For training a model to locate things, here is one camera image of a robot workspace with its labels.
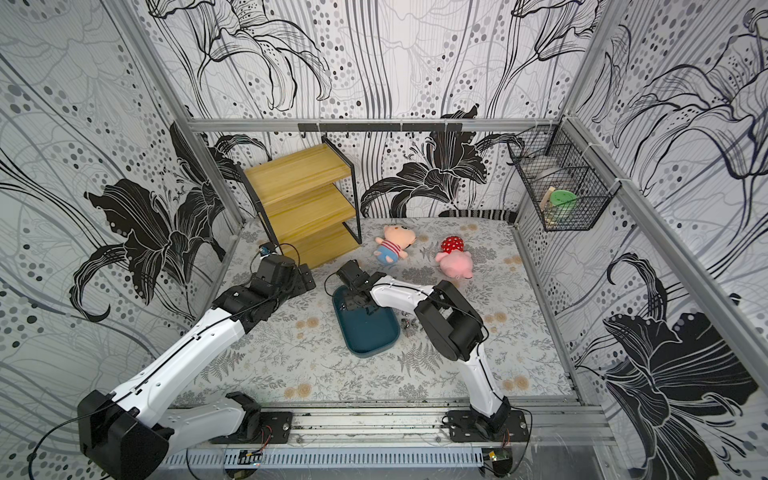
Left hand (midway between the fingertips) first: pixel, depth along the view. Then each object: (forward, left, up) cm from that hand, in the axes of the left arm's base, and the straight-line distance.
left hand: (302, 283), depth 80 cm
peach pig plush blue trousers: (+25, -25, -10) cm, 37 cm away
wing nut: (-4, -30, -16) cm, 34 cm away
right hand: (+6, -14, -17) cm, 23 cm away
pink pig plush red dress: (+17, -45, -10) cm, 50 cm away
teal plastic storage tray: (-8, -16, -14) cm, 23 cm away
